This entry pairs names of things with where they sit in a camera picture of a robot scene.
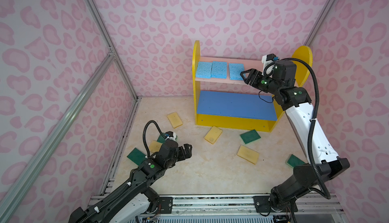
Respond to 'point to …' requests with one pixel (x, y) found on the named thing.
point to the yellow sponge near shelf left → (174, 119)
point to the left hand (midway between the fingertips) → (186, 146)
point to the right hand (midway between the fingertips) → (246, 73)
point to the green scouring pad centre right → (249, 136)
